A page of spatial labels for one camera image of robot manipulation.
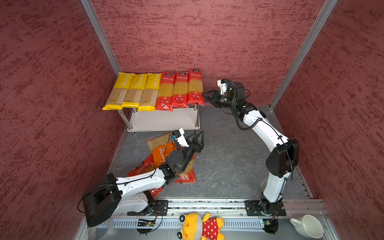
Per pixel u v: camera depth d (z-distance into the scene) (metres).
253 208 0.74
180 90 0.77
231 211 0.74
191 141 0.66
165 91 0.77
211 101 0.72
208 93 0.74
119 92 0.77
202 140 0.68
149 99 0.73
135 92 0.76
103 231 0.65
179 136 0.63
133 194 0.47
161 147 0.90
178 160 0.54
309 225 0.67
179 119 1.05
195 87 0.80
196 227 0.63
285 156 0.47
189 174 0.82
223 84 0.74
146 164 0.84
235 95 0.62
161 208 0.75
